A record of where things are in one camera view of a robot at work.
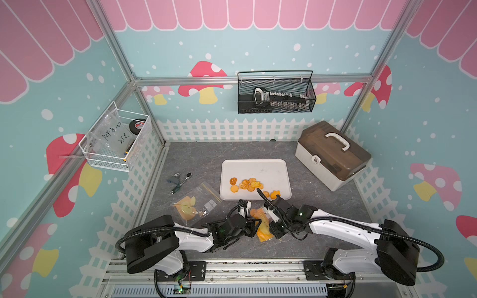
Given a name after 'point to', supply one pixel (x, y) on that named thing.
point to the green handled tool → (177, 187)
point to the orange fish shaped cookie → (273, 195)
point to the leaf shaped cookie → (261, 186)
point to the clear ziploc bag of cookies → (195, 203)
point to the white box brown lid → (332, 154)
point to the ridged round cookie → (245, 184)
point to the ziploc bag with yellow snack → (264, 232)
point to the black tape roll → (135, 126)
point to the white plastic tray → (240, 178)
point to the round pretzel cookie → (233, 180)
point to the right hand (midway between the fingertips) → (271, 229)
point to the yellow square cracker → (256, 184)
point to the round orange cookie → (234, 189)
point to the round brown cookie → (250, 188)
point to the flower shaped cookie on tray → (266, 194)
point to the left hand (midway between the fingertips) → (259, 224)
